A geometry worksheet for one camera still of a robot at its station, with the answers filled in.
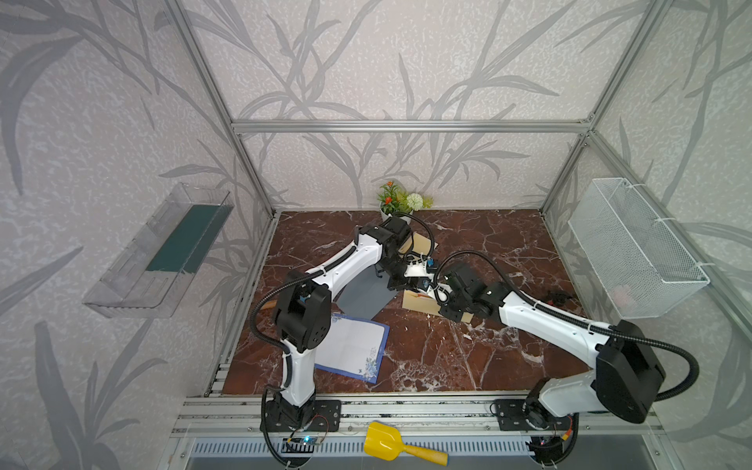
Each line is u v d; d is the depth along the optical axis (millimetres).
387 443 697
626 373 410
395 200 1017
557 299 809
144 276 637
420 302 853
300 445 722
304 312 499
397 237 729
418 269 747
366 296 951
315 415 731
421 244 1336
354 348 849
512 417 733
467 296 631
